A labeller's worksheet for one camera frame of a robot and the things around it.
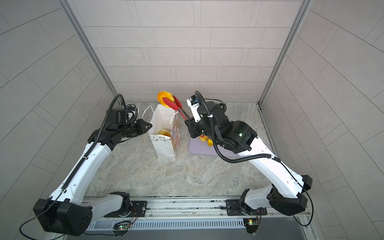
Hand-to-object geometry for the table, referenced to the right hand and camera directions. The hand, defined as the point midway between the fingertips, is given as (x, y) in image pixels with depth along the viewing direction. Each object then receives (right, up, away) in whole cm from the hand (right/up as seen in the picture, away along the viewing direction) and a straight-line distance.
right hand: (186, 121), depth 59 cm
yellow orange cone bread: (+12, -15, +32) cm, 37 cm away
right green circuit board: (+30, -48, +9) cm, 57 cm away
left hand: (-17, -2, +14) cm, 22 cm away
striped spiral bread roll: (+8, -12, +34) cm, 37 cm away
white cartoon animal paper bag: (-18, +1, +31) cm, 35 cm away
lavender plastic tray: (+4, -17, +33) cm, 38 cm away
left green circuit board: (-27, -46, +5) cm, 54 cm away
